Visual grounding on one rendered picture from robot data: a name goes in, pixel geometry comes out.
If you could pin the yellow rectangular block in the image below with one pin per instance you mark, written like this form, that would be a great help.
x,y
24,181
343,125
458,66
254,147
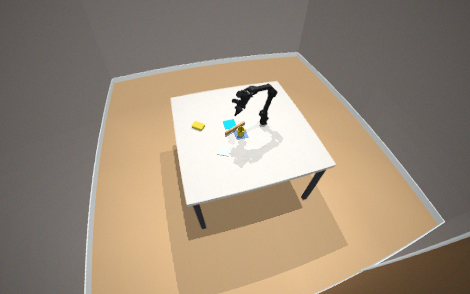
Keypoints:
x,y
197,125

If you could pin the yellow cup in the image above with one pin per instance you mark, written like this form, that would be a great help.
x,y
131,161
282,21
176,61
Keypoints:
x,y
240,131

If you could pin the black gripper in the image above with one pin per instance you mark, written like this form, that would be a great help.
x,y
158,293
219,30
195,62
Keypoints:
x,y
240,106

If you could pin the light brown wooden plank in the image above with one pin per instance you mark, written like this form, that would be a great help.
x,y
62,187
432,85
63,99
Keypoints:
x,y
234,128

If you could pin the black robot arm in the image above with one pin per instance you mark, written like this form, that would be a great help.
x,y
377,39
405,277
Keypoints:
x,y
248,92

